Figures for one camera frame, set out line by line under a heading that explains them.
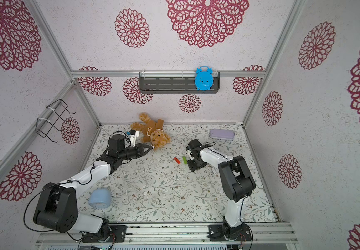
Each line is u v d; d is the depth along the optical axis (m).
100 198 0.78
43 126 0.72
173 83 0.93
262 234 0.76
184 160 1.01
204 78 0.88
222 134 1.11
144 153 0.78
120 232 0.75
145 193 0.86
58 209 0.43
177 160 1.00
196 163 0.82
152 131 1.05
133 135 0.78
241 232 0.68
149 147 0.82
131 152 0.75
